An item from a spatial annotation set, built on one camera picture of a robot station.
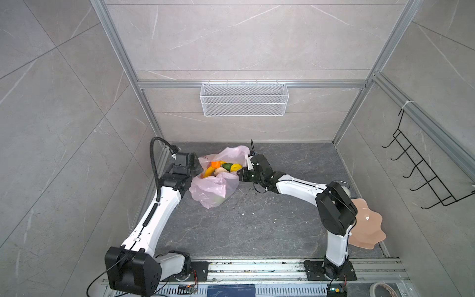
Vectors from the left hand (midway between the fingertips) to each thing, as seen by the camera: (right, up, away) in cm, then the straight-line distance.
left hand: (195, 160), depth 80 cm
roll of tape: (+71, -49, -12) cm, 86 cm away
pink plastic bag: (+9, -12, -7) cm, 17 cm away
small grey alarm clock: (+76, -15, +14) cm, 78 cm away
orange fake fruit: (+6, -2, +18) cm, 19 cm away
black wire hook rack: (+88, -11, -20) cm, 91 cm away
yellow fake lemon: (+17, -4, +19) cm, 26 cm away
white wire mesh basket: (+22, +34, +20) cm, 45 cm away
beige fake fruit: (+9, -5, +20) cm, 22 cm away
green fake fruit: (+13, -4, +22) cm, 26 cm away
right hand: (+18, -6, +10) cm, 22 cm away
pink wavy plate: (+78, -33, +2) cm, 85 cm away
